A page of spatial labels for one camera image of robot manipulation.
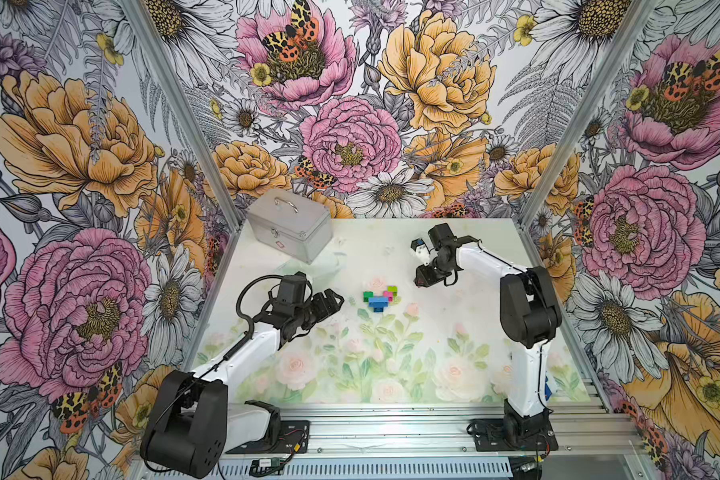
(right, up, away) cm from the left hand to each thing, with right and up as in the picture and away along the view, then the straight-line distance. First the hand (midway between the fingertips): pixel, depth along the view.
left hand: (334, 313), depth 87 cm
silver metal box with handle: (-15, +27, +15) cm, 34 cm away
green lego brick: (+9, +3, +12) cm, 16 cm away
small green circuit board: (-14, -32, -16) cm, 38 cm away
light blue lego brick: (+13, 0, +10) cm, 16 cm away
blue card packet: (+56, -18, -9) cm, 59 cm away
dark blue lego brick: (+13, +2, +11) cm, 17 cm away
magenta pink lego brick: (+16, +3, +12) cm, 21 cm away
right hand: (+27, +7, +11) cm, 30 cm away
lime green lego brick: (+18, +4, +17) cm, 25 cm away
